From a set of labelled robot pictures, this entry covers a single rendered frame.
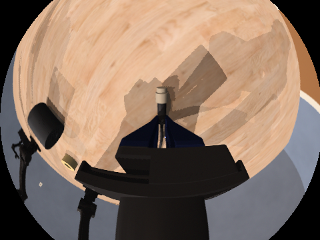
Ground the olive-brown hollow cylinder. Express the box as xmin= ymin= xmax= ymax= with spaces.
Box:
xmin=61 ymin=154 xmax=78 ymax=171

